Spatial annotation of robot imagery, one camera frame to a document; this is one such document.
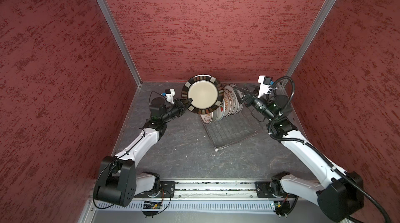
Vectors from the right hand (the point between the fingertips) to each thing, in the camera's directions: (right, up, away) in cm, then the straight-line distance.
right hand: (236, 89), depth 69 cm
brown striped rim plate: (-13, -1, +10) cm, 17 cm away
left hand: (-20, -6, +9) cm, 23 cm away
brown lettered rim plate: (-12, -17, +25) cm, 32 cm away
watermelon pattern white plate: (-6, -13, +18) cm, 23 cm away
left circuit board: (-39, -55, +3) cm, 68 cm away
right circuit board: (+22, -55, +2) cm, 59 cm away
